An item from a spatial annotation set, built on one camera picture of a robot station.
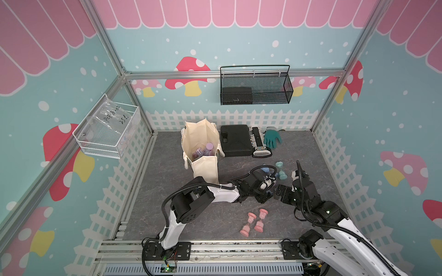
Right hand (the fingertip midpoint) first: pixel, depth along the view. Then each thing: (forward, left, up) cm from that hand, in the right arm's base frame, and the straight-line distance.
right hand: (280, 189), depth 78 cm
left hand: (+4, +3, -12) cm, 13 cm away
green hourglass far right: (+15, -7, -12) cm, 20 cm away
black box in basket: (+42, +18, +22) cm, 51 cm away
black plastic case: (+38, +18, -8) cm, 43 cm away
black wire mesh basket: (+52, +6, +22) cm, 57 cm away
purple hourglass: (+27, +34, -5) cm, 44 cm away
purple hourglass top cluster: (+25, +40, -4) cm, 47 cm away
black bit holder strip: (+42, +4, -13) cm, 44 cm away
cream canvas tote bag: (+33, +41, +3) cm, 53 cm away
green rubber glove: (+43, -5, -12) cm, 45 cm away
